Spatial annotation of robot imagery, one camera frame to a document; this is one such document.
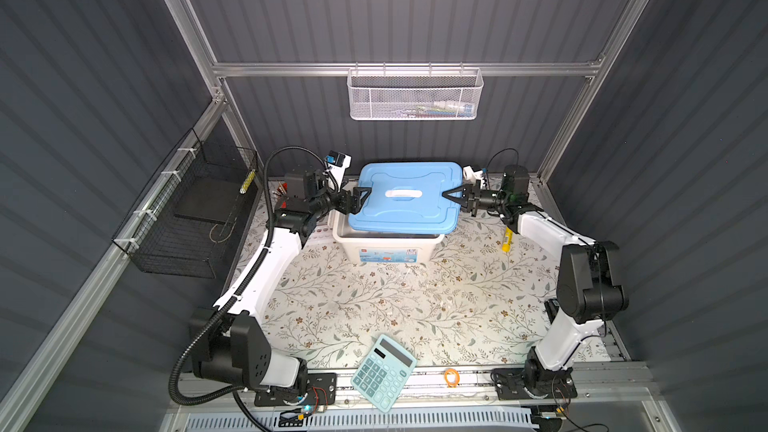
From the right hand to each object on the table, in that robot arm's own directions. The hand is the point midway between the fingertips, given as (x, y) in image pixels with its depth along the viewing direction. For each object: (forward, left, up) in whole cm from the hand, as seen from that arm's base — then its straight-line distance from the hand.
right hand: (447, 200), depth 82 cm
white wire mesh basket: (+62, +6, -3) cm, 62 cm away
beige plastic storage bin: (-8, +22, -12) cm, 27 cm away
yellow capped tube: (0, -23, -24) cm, 33 cm away
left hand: (+1, +24, +6) cm, 25 cm away
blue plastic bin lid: (+3, +11, -2) cm, 11 cm away
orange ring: (-39, 0, -25) cm, 46 cm away
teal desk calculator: (-39, +18, -22) cm, 48 cm away
